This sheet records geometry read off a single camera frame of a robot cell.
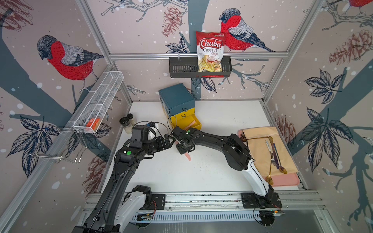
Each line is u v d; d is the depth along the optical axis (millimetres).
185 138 694
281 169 833
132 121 1001
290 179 803
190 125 1035
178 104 892
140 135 542
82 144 748
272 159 878
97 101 792
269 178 796
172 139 708
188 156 901
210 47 820
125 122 930
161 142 634
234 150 600
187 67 1070
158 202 728
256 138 978
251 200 736
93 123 637
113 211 450
